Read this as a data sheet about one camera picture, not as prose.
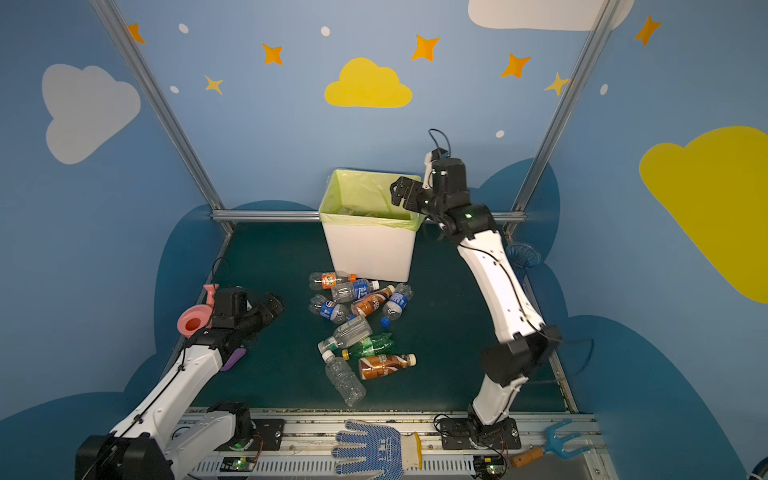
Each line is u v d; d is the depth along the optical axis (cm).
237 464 70
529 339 44
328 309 93
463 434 74
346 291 97
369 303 93
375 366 80
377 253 98
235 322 64
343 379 79
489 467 71
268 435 74
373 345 86
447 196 53
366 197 100
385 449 72
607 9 69
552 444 73
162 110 86
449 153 61
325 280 98
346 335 86
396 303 94
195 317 82
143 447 40
